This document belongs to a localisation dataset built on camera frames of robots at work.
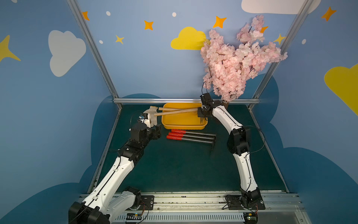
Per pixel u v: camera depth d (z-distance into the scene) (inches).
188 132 40.2
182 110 40.3
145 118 26.0
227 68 27.6
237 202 29.4
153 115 38.5
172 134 39.9
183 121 43.7
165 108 42.6
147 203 29.2
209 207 29.2
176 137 39.8
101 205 15.5
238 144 24.6
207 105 30.6
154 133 27.1
